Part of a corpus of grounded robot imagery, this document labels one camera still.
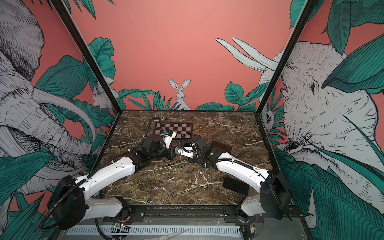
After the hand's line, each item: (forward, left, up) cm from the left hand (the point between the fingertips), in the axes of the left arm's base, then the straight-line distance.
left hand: (183, 148), depth 78 cm
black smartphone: (+12, -25, -20) cm, 34 cm away
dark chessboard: (+26, +3, -16) cm, 31 cm away
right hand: (+3, -3, -2) cm, 5 cm away
